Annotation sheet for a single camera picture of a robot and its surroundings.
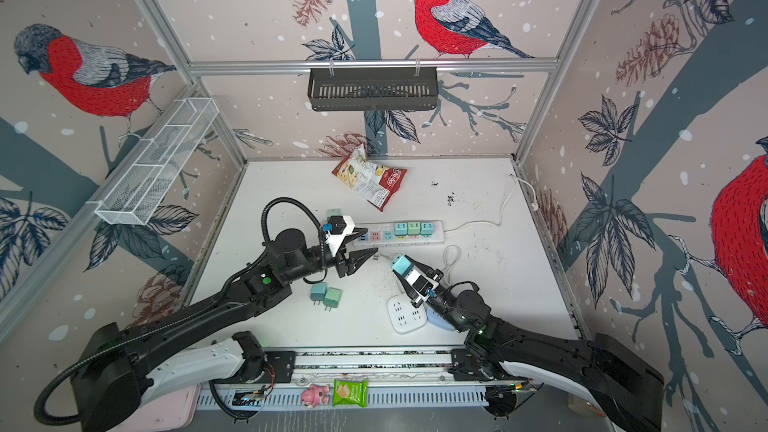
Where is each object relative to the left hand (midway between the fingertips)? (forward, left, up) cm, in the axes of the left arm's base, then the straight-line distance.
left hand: (369, 241), depth 68 cm
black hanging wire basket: (+62, +1, +2) cm, 62 cm away
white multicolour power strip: (+16, -6, -23) cm, 28 cm away
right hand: (-2, -7, -8) cm, 11 cm away
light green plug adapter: (+15, -12, -19) cm, 28 cm away
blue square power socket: (-10, -18, -24) cm, 32 cm away
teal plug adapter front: (-3, +16, -23) cm, 28 cm away
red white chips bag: (+36, +1, -21) cm, 42 cm away
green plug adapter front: (-4, +12, -25) cm, 28 cm away
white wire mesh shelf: (+12, +57, +4) cm, 59 cm away
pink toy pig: (-27, +13, -24) cm, 38 cm away
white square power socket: (-10, -9, -24) cm, 27 cm away
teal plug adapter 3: (-3, -7, -6) cm, 10 cm away
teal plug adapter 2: (+15, -17, -19) cm, 30 cm away
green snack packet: (-26, +6, -24) cm, 37 cm away
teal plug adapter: (+15, -8, -20) cm, 26 cm away
